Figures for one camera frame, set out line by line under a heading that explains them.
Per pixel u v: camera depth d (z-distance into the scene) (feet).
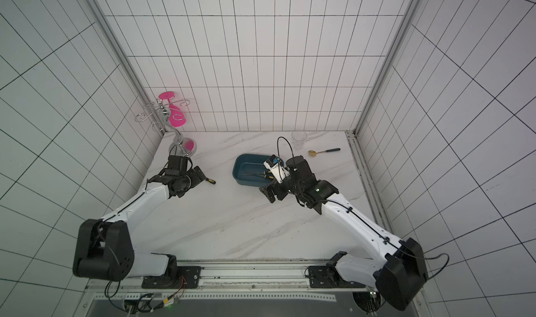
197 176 2.65
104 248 1.37
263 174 3.30
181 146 3.61
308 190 1.83
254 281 2.38
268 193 2.20
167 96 3.21
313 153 3.60
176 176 2.23
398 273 1.24
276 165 2.14
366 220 1.50
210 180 3.20
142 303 3.51
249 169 3.43
